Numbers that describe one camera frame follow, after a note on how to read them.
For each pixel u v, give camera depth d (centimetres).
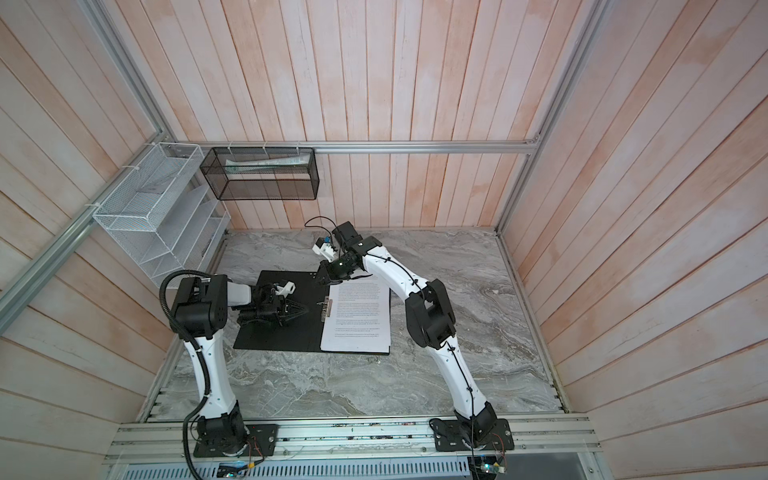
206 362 61
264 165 90
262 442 73
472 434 62
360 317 96
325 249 86
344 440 75
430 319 60
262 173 104
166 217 73
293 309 92
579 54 75
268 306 88
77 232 62
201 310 60
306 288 100
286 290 96
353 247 73
